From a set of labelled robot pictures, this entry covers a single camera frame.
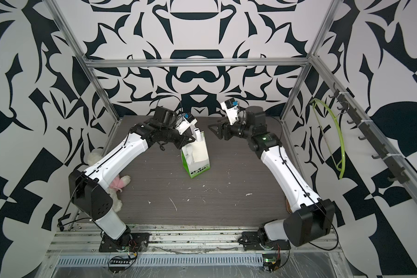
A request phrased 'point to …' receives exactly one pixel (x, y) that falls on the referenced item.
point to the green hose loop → (337, 164)
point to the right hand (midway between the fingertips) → (214, 121)
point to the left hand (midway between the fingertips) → (191, 135)
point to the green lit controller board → (270, 262)
